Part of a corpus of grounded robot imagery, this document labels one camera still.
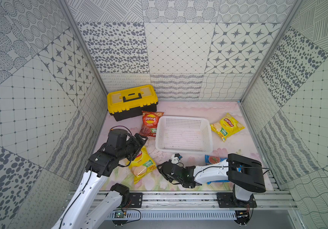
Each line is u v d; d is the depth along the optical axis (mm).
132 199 732
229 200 733
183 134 1005
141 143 613
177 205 732
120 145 519
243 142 978
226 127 978
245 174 460
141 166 799
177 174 623
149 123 980
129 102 976
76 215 387
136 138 627
